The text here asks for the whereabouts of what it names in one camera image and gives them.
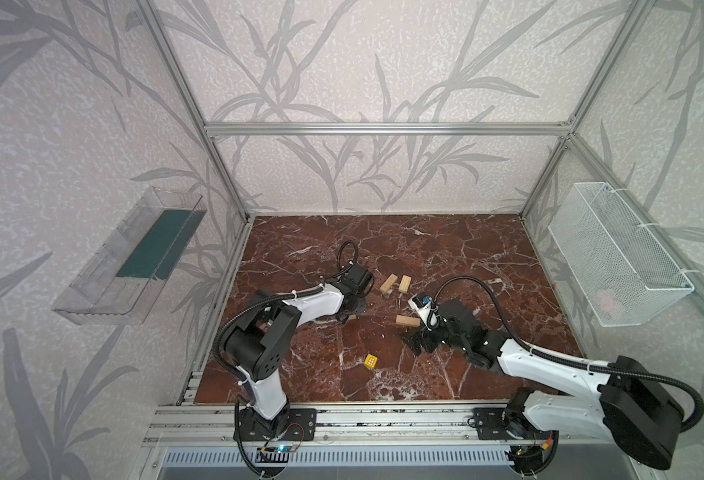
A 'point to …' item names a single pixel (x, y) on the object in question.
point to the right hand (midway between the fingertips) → (410, 315)
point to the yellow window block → (370, 361)
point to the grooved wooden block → (404, 284)
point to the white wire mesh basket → (621, 275)
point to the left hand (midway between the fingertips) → (360, 297)
